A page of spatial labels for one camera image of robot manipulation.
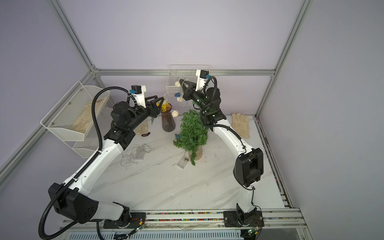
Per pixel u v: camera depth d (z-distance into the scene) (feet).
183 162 3.12
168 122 3.42
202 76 1.99
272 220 2.45
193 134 2.46
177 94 2.34
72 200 1.26
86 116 2.61
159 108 2.12
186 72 3.02
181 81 2.20
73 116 2.50
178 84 2.26
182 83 2.14
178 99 2.45
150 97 2.17
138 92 1.87
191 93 2.06
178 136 2.49
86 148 2.44
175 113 2.34
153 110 1.98
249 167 1.59
